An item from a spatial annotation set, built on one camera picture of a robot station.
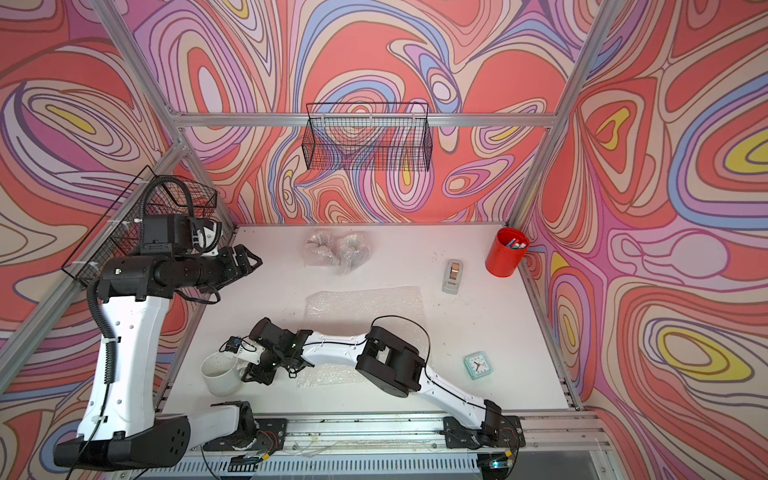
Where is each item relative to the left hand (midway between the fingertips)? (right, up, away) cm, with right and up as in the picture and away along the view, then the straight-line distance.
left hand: (253, 265), depth 67 cm
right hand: (-7, -32, +14) cm, 36 cm away
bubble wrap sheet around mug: (+8, +4, +34) cm, 35 cm away
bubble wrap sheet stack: (+20, -17, +29) cm, 38 cm away
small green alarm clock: (+56, -29, +15) cm, 65 cm away
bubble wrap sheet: (+19, +2, +33) cm, 39 cm away
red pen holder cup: (+72, +3, +33) cm, 79 cm away
